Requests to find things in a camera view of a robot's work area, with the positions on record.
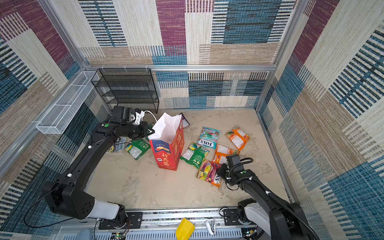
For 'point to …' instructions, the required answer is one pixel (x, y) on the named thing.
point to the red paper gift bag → (167, 141)
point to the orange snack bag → (221, 152)
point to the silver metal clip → (211, 226)
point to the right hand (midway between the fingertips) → (218, 175)
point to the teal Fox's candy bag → (208, 137)
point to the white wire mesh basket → (55, 120)
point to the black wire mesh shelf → (134, 87)
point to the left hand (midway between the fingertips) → (154, 128)
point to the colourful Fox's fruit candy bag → (207, 172)
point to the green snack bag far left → (137, 147)
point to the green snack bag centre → (195, 155)
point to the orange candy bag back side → (238, 137)
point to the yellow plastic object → (184, 230)
